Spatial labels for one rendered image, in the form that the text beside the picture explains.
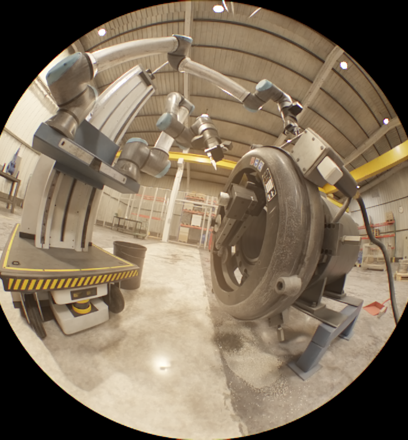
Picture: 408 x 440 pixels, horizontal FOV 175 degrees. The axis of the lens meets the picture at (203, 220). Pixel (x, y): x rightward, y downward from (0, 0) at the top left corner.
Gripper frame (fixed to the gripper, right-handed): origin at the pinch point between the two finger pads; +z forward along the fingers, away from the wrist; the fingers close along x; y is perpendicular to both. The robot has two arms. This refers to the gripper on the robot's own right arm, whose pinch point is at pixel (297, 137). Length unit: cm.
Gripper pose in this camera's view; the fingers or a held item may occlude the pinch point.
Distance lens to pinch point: 66.3
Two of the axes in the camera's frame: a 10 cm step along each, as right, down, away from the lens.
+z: -1.8, 9.8, -0.7
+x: -9.6, -1.9, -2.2
